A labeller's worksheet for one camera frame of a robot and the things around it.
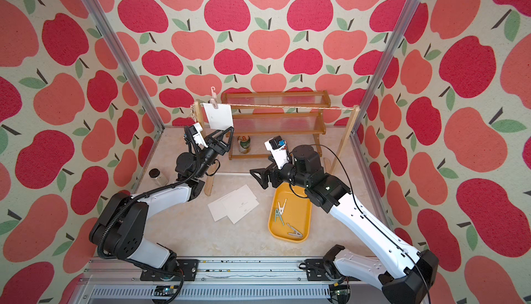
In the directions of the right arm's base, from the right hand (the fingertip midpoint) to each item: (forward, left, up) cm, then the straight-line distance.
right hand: (262, 167), depth 68 cm
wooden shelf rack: (+54, +10, -27) cm, 61 cm away
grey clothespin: (-11, -14, -29) cm, 34 cm away
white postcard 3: (+3, +11, -30) cm, 33 cm away
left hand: (+12, +12, +3) cm, 17 cm away
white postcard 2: (-3, +9, -29) cm, 31 cm away
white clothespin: (-2, -8, -29) cm, 30 cm away
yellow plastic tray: (-4, -12, -29) cm, 32 cm away
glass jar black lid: (+5, +49, -21) cm, 53 cm away
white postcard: (-4, +21, -31) cm, 38 cm away
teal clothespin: (-4, -6, -29) cm, 30 cm away
